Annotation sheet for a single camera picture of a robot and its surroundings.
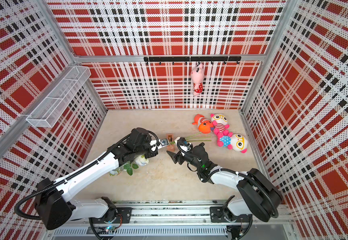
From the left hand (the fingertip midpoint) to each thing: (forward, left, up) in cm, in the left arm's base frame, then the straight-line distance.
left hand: (159, 142), depth 81 cm
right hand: (-1, -8, -1) cm, 8 cm away
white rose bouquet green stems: (-10, +8, -2) cm, 13 cm away
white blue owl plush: (+7, -48, -11) cm, 50 cm away
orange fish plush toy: (+21, -27, -10) cm, 36 cm away
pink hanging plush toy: (+38, -22, +17) cm, 47 cm away
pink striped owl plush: (+24, -39, -12) cm, 48 cm away
